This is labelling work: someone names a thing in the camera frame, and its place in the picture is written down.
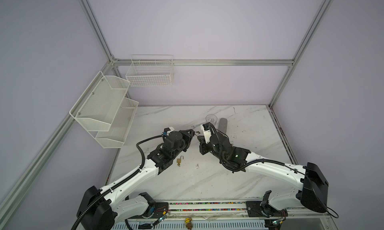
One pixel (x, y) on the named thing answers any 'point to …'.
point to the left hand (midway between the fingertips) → (194, 132)
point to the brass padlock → (178, 160)
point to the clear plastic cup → (211, 118)
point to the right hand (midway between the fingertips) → (197, 136)
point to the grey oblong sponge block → (223, 125)
